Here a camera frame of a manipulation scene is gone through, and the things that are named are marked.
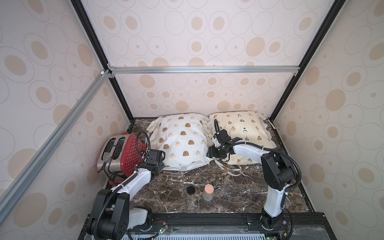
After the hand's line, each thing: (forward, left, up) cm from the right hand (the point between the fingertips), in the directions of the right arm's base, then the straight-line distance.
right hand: (216, 153), depth 96 cm
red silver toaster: (-13, +51, +16) cm, 55 cm away
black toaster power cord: (-18, +58, +14) cm, 63 cm away
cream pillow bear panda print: (+16, -23, +9) cm, 29 cm away
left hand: (-9, +33, +2) cm, 34 cm away
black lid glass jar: (-28, +14, +5) cm, 31 cm away
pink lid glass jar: (-27, +5, +5) cm, 28 cm away
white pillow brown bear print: (+6, +20, +7) cm, 22 cm away
